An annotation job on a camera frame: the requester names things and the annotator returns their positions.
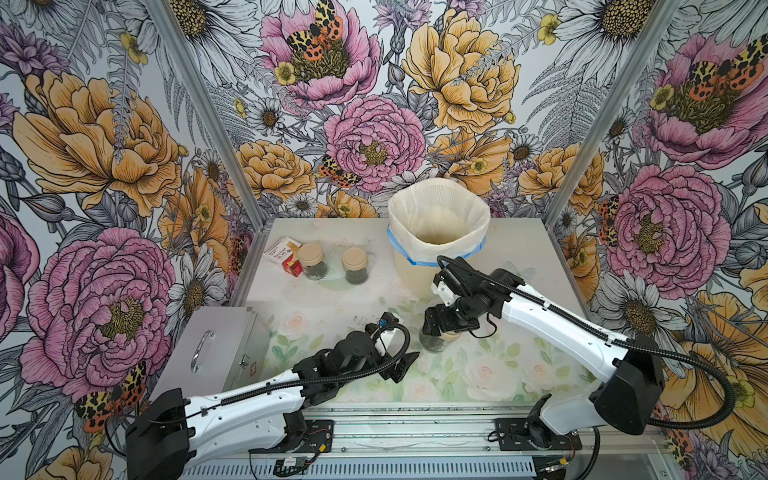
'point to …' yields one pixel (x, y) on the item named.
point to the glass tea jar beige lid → (312, 258)
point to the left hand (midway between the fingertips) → (401, 348)
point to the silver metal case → (220, 347)
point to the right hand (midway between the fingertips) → (441, 335)
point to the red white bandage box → (285, 251)
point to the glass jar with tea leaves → (436, 343)
